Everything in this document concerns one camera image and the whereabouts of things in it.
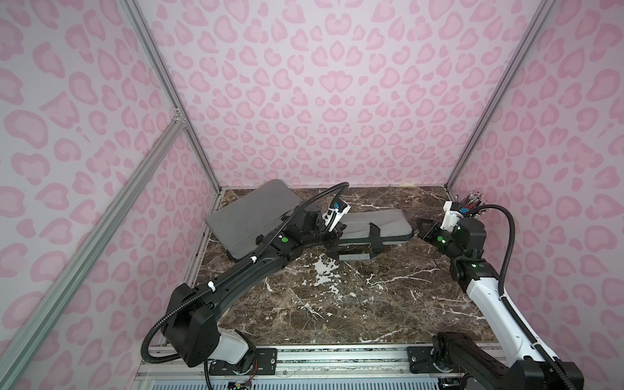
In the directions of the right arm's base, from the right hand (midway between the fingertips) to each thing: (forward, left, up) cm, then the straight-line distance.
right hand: (416, 219), depth 78 cm
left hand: (-3, +23, +1) cm, 23 cm away
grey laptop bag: (+11, +68, -20) cm, 72 cm away
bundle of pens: (+14, -26, -7) cm, 30 cm away
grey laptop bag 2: (-4, +16, -1) cm, 17 cm away
